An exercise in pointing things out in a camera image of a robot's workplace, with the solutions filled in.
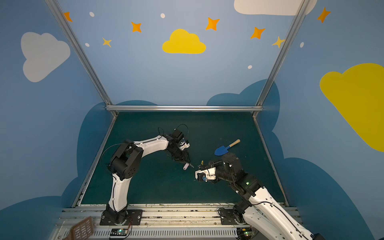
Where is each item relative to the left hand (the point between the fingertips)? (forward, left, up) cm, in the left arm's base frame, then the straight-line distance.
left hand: (189, 161), depth 92 cm
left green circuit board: (-37, +33, -2) cm, 49 cm away
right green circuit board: (-36, -28, -3) cm, 46 cm away
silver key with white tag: (-2, +2, -3) cm, 4 cm away
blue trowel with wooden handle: (+10, -23, -3) cm, 26 cm away
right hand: (-8, -9, +18) cm, 21 cm away
